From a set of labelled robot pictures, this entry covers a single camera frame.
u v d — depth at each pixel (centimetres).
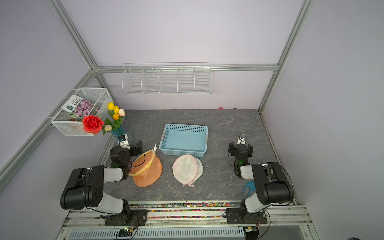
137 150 85
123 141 79
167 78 99
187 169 85
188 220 74
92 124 65
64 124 68
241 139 79
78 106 74
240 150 71
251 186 83
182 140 105
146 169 79
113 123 80
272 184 46
